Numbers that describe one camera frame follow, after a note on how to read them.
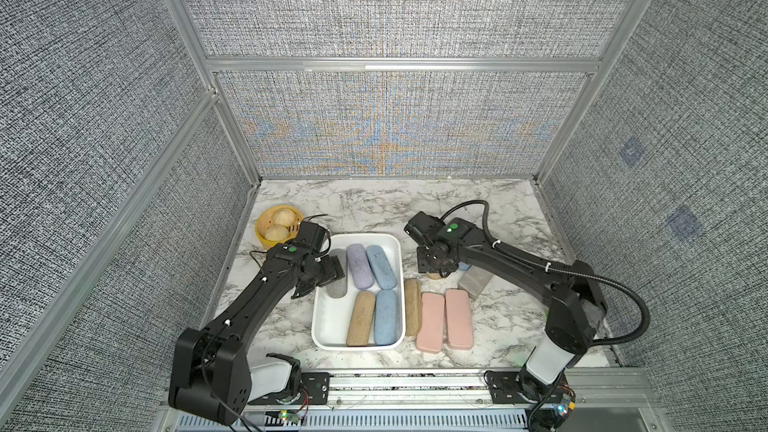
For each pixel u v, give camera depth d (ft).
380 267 3.01
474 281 2.88
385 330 2.62
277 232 3.13
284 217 3.25
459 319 2.73
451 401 2.39
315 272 2.35
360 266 3.02
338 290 2.88
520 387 2.10
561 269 1.54
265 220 3.38
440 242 1.95
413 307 2.68
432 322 2.69
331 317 2.82
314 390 2.41
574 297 1.42
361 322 2.66
